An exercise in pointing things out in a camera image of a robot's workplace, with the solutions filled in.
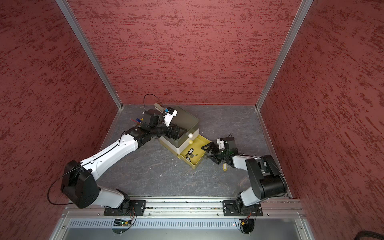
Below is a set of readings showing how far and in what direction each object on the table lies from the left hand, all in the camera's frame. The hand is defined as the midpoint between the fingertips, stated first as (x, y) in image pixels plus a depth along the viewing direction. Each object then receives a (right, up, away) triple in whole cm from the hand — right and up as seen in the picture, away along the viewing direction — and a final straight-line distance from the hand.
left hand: (179, 131), depth 80 cm
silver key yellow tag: (+27, -23, +9) cm, 36 cm away
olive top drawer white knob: (+6, -3, +2) cm, 6 cm away
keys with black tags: (+5, -16, +12) cm, 21 cm away
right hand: (+14, -15, +11) cm, 23 cm away
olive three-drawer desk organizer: (+3, +7, +7) cm, 10 cm away
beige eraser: (-21, +16, +37) cm, 46 cm away
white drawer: (0, -10, +2) cm, 10 cm away
